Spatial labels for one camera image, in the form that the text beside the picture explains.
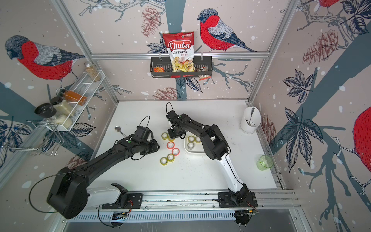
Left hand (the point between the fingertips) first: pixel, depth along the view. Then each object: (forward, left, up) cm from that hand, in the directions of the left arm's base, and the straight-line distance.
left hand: (160, 144), depth 85 cm
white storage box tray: (+3, -24, -10) cm, 26 cm away
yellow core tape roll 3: (-4, -5, -9) cm, 12 cm away
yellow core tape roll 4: (-7, -1, -9) cm, 11 cm away
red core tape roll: (+4, -5, -10) cm, 11 cm away
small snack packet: (+35, -26, +23) cm, 49 cm away
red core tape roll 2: (0, -8, -10) cm, 13 cm away
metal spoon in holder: (+22, -60, +5) cm, 64 cm away
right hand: (+11, -5, -8) cm, 14 cm away
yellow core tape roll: (+11, 0, -8) cm, 14 cm away
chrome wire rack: (-6, +51, +19) cm, 55 cm away
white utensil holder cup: (+17, -62, +2) cm, 64 cm away
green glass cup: (-8, -63, -8) cm, 64 cm away
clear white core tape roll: (+4, -18, -9) cm, 21 cm away
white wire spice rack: (+29, +48, +21) cm, 60 cm away
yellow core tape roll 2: (+7, -5, -8) cm, 12 cm away
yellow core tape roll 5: (+9, -19, -9) cm, 22 cm away
